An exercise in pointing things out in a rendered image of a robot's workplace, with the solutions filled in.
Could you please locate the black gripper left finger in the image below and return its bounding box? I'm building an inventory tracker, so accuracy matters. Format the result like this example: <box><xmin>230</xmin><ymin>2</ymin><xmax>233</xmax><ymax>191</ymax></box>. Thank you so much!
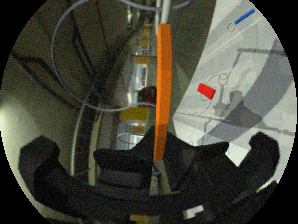
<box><xmin>93</xmin><ymin>125</ymin><xmax>156</xmax><ymax>188</ymax></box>

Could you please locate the red flat block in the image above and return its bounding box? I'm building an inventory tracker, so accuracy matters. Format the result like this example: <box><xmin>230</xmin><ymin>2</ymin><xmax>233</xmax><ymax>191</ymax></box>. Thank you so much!
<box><xmin>197</xmin><ymin>83</ymin><xmax>216</xmax><ymax>100</ymax></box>

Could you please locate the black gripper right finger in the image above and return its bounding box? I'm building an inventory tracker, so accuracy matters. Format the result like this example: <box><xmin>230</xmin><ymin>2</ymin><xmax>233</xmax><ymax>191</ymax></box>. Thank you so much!
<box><xmin>162</xmin><ymin>132</ymin><xmax>230</xmax><ymax>193</ymax></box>

